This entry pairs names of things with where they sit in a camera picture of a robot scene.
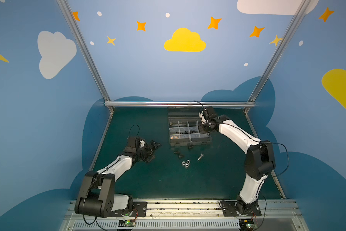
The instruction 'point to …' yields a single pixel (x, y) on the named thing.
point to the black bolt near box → (191, 146)
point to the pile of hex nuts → (186, 164)
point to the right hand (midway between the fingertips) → (204, 127)
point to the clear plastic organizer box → (183, 127)
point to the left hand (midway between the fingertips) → (161, 149)
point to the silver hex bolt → (202, 154)
